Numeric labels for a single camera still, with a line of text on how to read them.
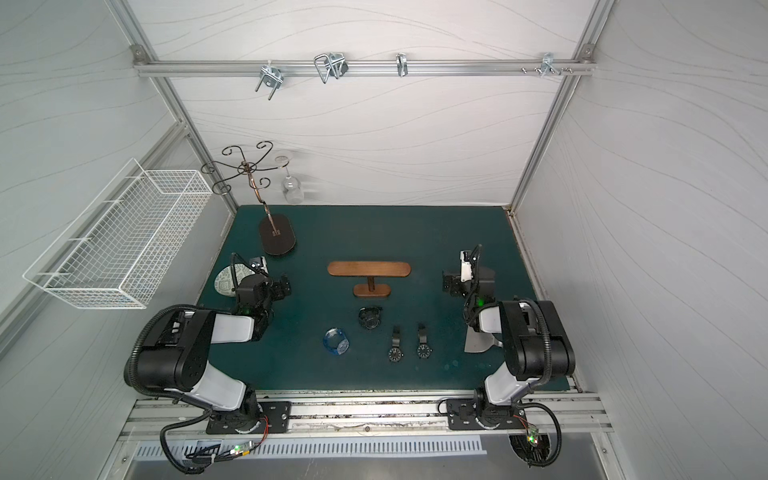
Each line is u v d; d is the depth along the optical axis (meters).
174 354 0.46
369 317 0.86
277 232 1.11
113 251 0.67
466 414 0.74
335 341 0.86
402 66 0.78
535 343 0.46
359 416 0.75
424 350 0.83
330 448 0.70
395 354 0.82
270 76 0.77
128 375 0.44
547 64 0.77
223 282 0.95
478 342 0.89
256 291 0.73
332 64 0.76
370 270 0.85
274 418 0.74
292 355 0.82
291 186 0.98
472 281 0.83
